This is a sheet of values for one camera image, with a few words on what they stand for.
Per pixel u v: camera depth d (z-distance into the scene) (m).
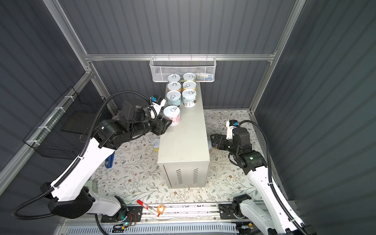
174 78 0.82
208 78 0.90
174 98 0.71
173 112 0.65
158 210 0.75
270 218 0.39
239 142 0.55
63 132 0.72
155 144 0.94
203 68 0.83
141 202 0.77
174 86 0.77
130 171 0.89
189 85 0.77
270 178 0.45
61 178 0.38
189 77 0.83
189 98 0.71
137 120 0.46
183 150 0.60
